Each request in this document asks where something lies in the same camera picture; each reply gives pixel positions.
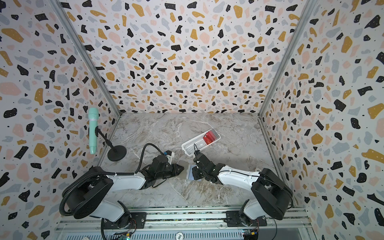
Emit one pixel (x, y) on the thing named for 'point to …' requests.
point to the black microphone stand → (117, 153)
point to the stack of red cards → (209, 137)
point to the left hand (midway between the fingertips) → (188, 168)
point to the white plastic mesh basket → (188, 148)
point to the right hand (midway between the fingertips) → (196, 171)
